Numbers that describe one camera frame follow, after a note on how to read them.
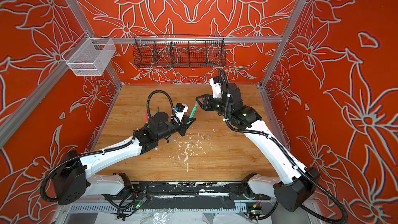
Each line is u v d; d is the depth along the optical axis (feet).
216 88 2.00
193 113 2.29
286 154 1.33
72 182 1.30
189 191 2.44
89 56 3.01
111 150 1.59
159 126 1.87
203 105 2.01
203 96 2.01
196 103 2.23
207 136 3.03
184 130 2.18
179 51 3.27
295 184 1.21
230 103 1.65
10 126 1.67
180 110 2.04
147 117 3.33
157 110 3.40
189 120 2.31
